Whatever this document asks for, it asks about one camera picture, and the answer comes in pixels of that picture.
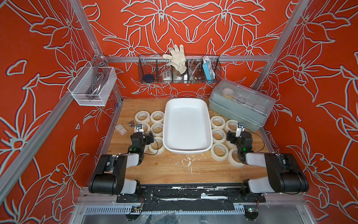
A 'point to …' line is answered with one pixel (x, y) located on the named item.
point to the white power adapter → (167, 75)
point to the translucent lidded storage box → (240, 103)
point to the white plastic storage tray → (187, 126)
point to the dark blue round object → (148, 78)
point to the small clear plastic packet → (121, 129)
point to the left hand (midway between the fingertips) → (144, 131)
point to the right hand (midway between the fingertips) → (234, 129)
